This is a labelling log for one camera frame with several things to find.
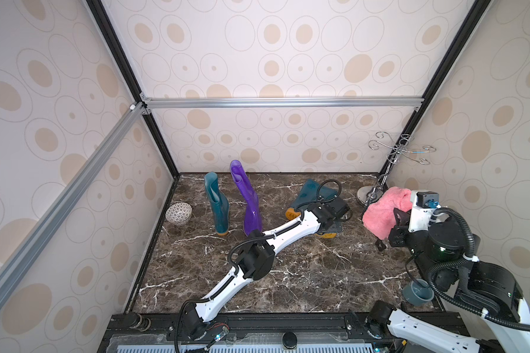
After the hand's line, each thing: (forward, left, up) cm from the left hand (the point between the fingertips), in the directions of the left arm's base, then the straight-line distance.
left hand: (334, 226), depth 90 cm
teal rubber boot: (+15, +50, -5) cm, 52 cm away
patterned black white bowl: (+10, +69, -6) cm, 70 cm away
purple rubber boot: (+6, +34, -2) cm, 35 cm away
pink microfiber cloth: (-14, -3, +27) cm, 31 cm away
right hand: (-14, -8, +32) cm, 36 cm away
